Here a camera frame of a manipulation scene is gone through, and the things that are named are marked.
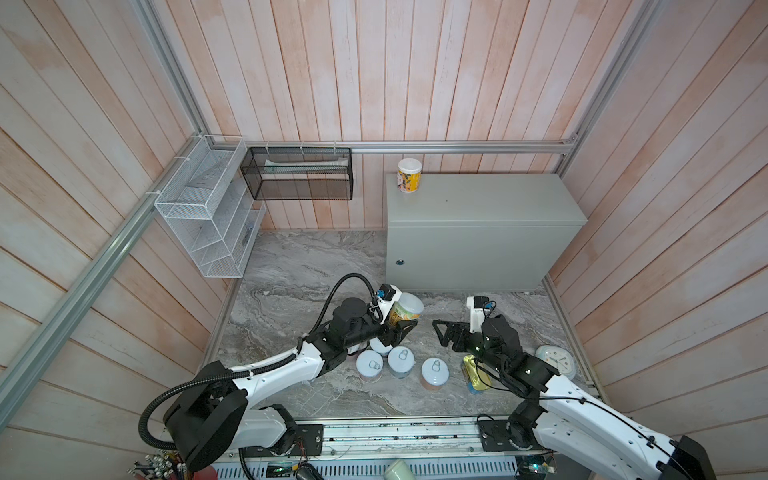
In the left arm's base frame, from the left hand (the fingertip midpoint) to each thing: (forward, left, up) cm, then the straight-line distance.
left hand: (406, 319), depth 77 cm
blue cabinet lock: (+19, +1, +1) cm, 19 cm away
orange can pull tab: (-10, -8, -12) cm, 17 cm away
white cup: (-32, +3, -9) cm, 33 cm away
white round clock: (-5, -45, -14) cm, 48 cm away
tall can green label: (+1, 0, +5) cm, 5 cm away
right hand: (+1, -10, -3) cm, 11 cm away
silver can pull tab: (-7, +8, 0) cm, 10 cm away
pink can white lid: (-8, +10, -11) cm, 17 cm away
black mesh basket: (+53, +36, +8) cm, 65 cm away
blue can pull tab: (-7, +1, -11) cm, 13 cm away
